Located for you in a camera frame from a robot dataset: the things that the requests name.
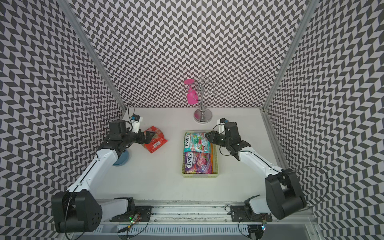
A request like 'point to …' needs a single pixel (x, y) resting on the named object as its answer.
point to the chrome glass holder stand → (202, 116)
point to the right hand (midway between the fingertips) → (206, 137)
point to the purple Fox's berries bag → (198, 162)
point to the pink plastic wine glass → (192, 97)
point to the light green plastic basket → (215, 159)
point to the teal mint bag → (197, 142)
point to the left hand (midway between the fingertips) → (146, 132)
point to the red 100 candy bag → (159, 141)
